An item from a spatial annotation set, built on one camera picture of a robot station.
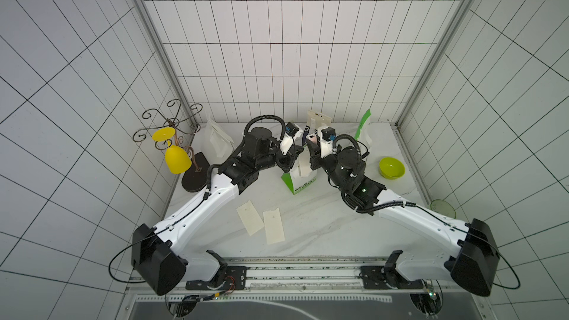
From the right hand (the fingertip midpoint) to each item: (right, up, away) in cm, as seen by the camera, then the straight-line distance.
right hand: (314, 133), depth 72 cm
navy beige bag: (+3, +6, +20) cm, 21 cm away
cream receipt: (-24, -34, +15) cm, 44 cm away
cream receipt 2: (-14, -37, +13) cm, 42 cm away
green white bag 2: (+23, +1, +17) cm, 29 cm away
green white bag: (-6, -18, +7) cm, 20 cm away
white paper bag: (-39, -3, +22) cm, 45 cm away
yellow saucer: (-52, 0, +2) cm, 52 cm away
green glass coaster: (+47, -27, +5) cm, 54 cm away
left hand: (-5, -7, 0) cm, 9 cm away
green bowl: (+40, -16, +28) cm, 51 cm away
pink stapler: (-1, -2, -4) cm, 4 cm away
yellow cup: (-50, -10, +7) cm, 51 cm away
